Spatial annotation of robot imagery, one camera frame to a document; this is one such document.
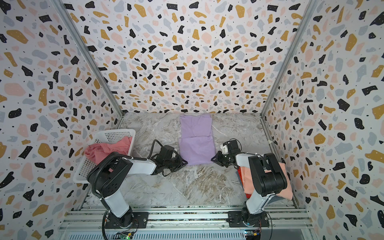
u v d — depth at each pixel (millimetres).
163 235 703
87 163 858
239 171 879
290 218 764
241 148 816
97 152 877
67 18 722
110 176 481
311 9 716
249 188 812
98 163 507
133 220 721
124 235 702
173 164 823
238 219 731
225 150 904
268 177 481
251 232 714
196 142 1036
